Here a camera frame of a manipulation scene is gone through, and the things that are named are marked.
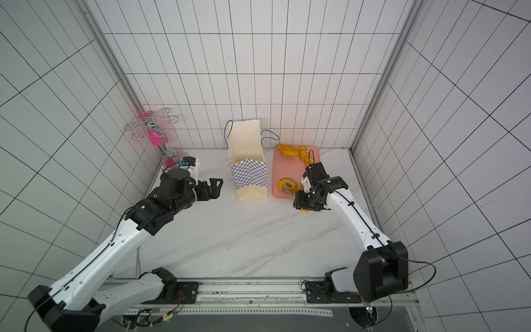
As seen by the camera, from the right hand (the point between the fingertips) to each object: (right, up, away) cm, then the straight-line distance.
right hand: (293, 203), depth 82 cm
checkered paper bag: (-18, +16, 0) cm, 25 cm away
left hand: (-32, +8, -8) cm, 34 cm away
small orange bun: (+1, +24, +32) cm, 40 cm away
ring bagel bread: (+1, +6, +20) cm, 21 cm away
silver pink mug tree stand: (-63, +31, +14) cm, 72 cm away
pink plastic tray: (+4, +14, +32) cm, 35 cm away
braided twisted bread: (+10, +21, +32) cm, 40 cm away
